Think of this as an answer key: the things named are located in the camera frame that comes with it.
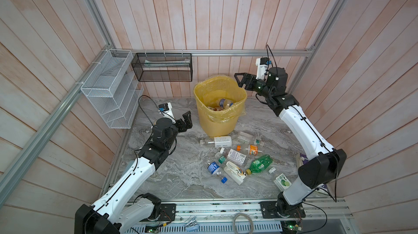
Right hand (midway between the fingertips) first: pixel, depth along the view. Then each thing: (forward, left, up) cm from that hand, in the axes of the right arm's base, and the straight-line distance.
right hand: (239, 75), depth 75 cm
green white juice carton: (-37, -23, -37) cm, 57 cm away
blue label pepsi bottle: (-32, +11, -34) cm, 48 cm away
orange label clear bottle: (-21, -10, -35) cm, 42 cm away
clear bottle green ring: (-15, -15, -37) cm, 42 cm away
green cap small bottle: (-26, +7, -36) cm, 45 cm away
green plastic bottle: (-28, -13, -37) cm, 48 cm away
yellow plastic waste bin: (+9, +15, -19) cm, 26 cm away
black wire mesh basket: (+27, +45, -14) cm, 54 cm away
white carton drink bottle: (-34, +1, -34) cm, 48 cm away
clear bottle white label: (-17, +8, -34) cm, 38 cm away
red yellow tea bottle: (-5, +11, -19) cm, 22 cm away
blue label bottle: (0, +5, -20) cm, 21 cm away
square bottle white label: (-24, 0, -37) cm, 44 cm away
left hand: (-15, +26, -12) cm, 33 cm away
